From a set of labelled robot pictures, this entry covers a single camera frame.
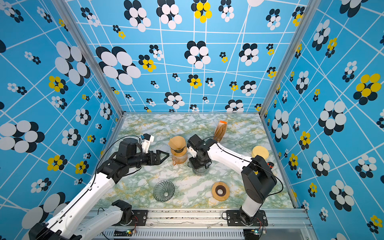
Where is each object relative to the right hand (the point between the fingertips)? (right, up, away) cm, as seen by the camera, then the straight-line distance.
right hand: (195, 165), depth 85 cm
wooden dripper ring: (-10, +6, +1) cm, 11 cm away
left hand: (-16, +8, -11) cm, 21 cm away
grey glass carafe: (+3, -3, -1) cm, 4 cm away
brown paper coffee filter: (-11, +13, +1) cm, 17 cm away
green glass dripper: (-10, +8, +2) cm, 13 cm away
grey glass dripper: (-18, -12, -5) cm, 22 cm away
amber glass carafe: (-11, +2, +8) cm, 13 cm away
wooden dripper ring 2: (+14, -14, -3) cm, 20 cm away
